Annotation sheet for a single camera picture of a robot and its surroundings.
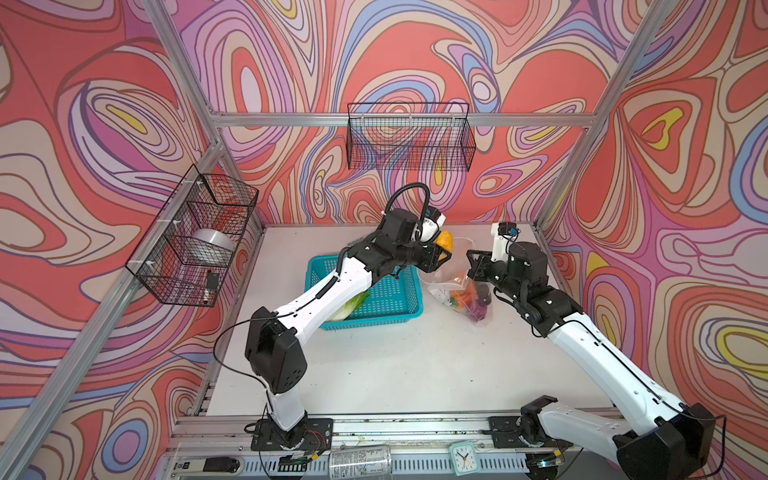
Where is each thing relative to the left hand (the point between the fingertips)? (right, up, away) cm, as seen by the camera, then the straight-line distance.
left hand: (449, 251), depth 75 cm
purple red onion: (+11, -18, +12) cm, 24 cm away
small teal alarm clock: (+3, -49, -6) cm, 49 cm away
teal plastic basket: (-14, -17, +23) cm, 32 cm away
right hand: (+5, -2, +1) cm, 6 cm away
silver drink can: (-22, -47, -10) cm, 53 cm away
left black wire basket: (-68, -2, -5) cm, 68 cm away
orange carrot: (+5, -14, +9) cm, 17 cm away
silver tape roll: (-59, +3, -2) cm, 59 cm away
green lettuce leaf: (-27, -17, +14) cm, 35 cm away
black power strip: (-56, -48, -9) cm, 74 cm away
